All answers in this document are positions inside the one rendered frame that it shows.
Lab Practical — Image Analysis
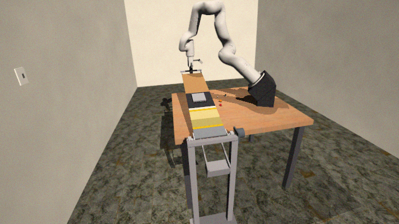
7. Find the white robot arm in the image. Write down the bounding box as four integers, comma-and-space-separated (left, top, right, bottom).
179, 0, 265, 88

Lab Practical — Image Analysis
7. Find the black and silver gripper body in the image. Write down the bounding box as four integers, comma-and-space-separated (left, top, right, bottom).
188, 56, 194, 67

